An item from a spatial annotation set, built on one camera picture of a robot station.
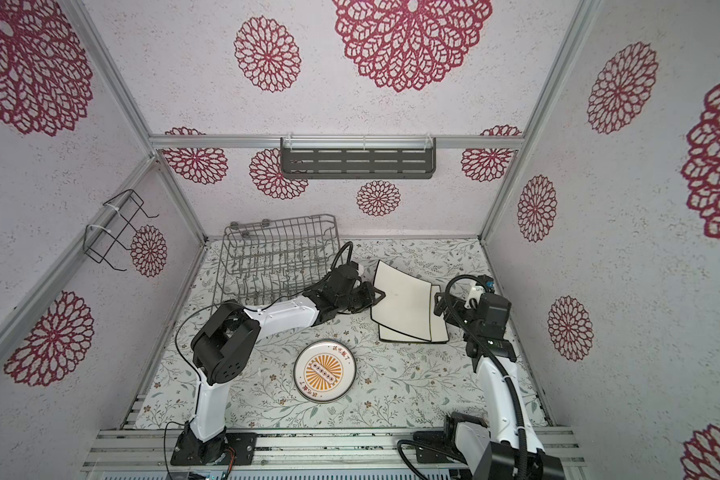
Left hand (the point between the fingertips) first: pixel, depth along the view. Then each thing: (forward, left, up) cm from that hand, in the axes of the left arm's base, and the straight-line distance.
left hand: (386, 297), depth 90 cm
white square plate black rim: (+1, -7, -6) cm, 9 cm away
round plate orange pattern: (-19, +18, -8) cm, 28 cm away
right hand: (-4, -18, +7) cm, 19 cm away
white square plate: (-7, -16, -7) cm, 19 cm away
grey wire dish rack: (+24, +42, -10) cm, 50 cm away
